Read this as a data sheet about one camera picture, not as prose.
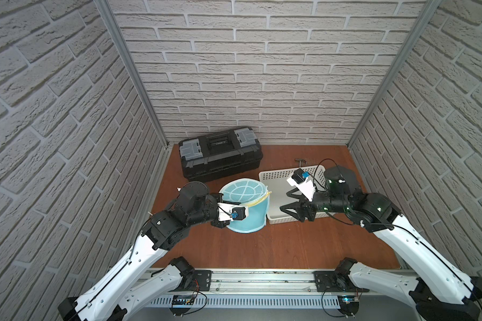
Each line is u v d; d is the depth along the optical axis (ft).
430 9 2.27
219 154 3.02
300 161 3.61
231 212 1.69
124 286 1.31
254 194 2.25
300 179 1.70
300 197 1.78
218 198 1.86
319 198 1.74
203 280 2.43
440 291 1.27
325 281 2.41
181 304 2.35
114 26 2.41
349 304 2.32
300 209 1.72
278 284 2.43
